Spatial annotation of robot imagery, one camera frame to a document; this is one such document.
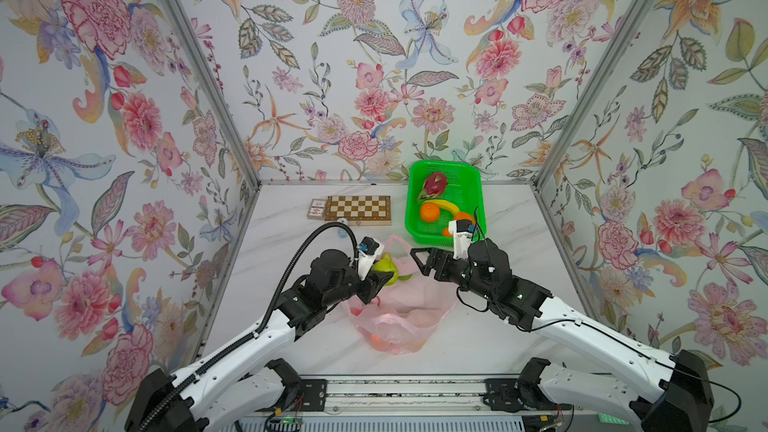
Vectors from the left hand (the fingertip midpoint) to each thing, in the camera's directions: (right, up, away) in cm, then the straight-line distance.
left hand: (388, 272), depth 74 cm
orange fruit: (+15, +15, +33) cm, 39 cm away
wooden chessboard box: (-10, +16, +36) cm, 40 cm away
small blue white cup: (-15, +12, +27) cm, 34 cm away
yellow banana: (+21, +17, +37) cm, 46 cm away
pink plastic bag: (+5, -11, +2) cm, 13 cm away
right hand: (+7, +5, -1) cm, 9 cm away
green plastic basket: (+31, +23, +44) cm, 58 cm away
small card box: (-26, +16, +36) cm, 47 cm away
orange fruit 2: (+27, +13, +28) cm, 41 cm away
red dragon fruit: (+18, +25, +37) cm, 48 cm away
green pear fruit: (-1, +2, 0) cm, 2 cm away
